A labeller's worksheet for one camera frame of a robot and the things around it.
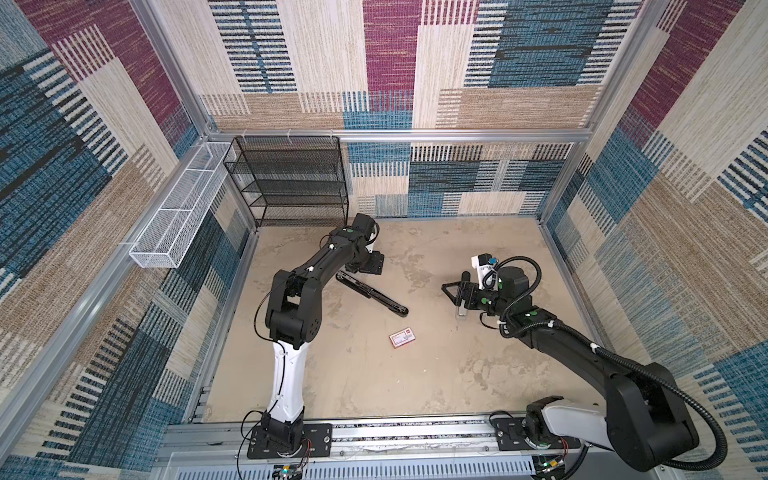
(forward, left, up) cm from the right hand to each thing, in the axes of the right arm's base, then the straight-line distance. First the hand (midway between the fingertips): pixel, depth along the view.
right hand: (450, 291), depth 84 cm
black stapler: (+8, +22, -12) cm, 26 cm away
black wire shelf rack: (+46, +51, +4) cm, 69 cm away
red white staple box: (-7, +14, -13) cm, 20 cm away
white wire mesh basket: (+3, +69, +21) cm, 72 cm away
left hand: (+15, +22, -6) cm, 28 cm away
